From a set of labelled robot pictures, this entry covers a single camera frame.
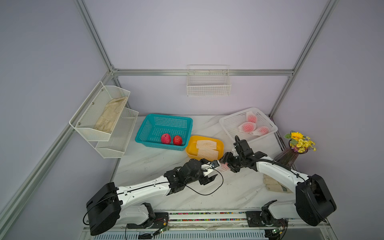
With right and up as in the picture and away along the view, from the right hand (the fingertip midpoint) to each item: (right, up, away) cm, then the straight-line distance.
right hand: (222, 165), depth 86 cm
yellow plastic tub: (-18, +6, +13) cm, 23 cm away
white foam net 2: (-8, +7, +7) cm, 13 cm away
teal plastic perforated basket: (-47, +24, +26) cm, 59 cm away
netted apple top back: (+27, +29, +24) cm, 46 cm away
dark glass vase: (+36, +5, -3) cm, 37 cm away
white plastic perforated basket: (+33, +23, +18) cm, 44 cm away
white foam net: (-8, +11, +12) cm, 18 cm away
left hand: (-7, 0, -9) cm, 12 cm away
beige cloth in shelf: (-62, +31, -4) cm, 70 cm away
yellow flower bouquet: (+37, +14, -12) cm, 41 cm away
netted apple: (0, +1, -8) cm, 8 cm away
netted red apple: (-36, +15, +12) cm, 40 cm away
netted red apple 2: (-28, +13, +12) cm, 33 cm away
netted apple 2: (+21, +22, +18) cm, 36 cm away
